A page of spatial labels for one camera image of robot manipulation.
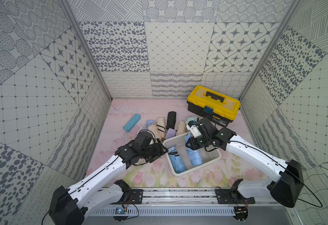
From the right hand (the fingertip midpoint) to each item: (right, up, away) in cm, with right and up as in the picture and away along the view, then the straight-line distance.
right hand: (189, 146), depth 77 cm
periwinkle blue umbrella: (+2, -4, -6) cm, 7 cm away
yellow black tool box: (+16, +25, +19) cm, 35 cm away
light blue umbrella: (-6, -11, +3) cm, 13 cm away
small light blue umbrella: (-26, +11, +24) cm, 37 cm away
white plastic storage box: (+13, -10, +9) cm, 19 cm away
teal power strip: (-40, +11, +26) cm, 49 cm away
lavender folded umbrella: (-10, +4, +18) cm, 21 cm away
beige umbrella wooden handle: (-22, +8, +15) cm, 28 cm away
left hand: (-13, -1, -3) cm, 13 cm away
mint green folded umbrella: (+5, +14, +23) cm, 28 cm away
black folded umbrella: (-10, +13, +27) cm, 31 cm away
